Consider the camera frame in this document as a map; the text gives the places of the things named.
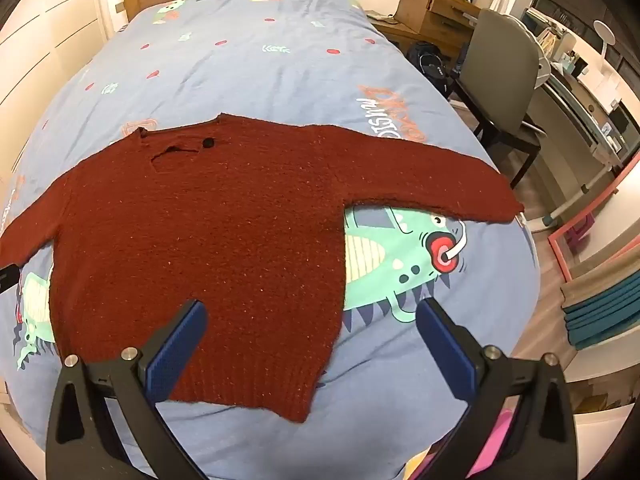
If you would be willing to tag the wooden cabinet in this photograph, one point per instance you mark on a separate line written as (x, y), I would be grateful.
(440, 20)

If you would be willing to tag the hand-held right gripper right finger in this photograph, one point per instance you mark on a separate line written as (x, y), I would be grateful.
(446, 355)

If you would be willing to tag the grey desk chair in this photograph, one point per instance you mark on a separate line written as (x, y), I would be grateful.
(495, 70)

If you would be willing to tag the white round desk lamp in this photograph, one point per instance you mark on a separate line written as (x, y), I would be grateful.
(602, 32)

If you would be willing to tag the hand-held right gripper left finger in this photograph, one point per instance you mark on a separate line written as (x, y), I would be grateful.
(179, 347)

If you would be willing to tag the blue printed dinosaur blanket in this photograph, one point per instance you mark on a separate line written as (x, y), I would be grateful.
(280, 85)

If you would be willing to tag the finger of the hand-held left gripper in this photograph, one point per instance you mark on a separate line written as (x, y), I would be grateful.
(7, 279)

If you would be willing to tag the dark red knitted sweater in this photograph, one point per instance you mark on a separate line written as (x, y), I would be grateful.
(200, 235)

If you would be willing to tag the stack of teal folded cloths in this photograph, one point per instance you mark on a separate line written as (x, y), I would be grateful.
(600, 315)

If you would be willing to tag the black backpack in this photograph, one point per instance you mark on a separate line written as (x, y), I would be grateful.
(430, 60)

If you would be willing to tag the pink frame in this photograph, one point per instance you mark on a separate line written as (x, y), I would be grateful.
(557, 255)

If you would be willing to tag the white desk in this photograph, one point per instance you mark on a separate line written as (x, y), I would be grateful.
(575, 105)

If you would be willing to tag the white wardrobe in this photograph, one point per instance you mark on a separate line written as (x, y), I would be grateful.
(50, 20)

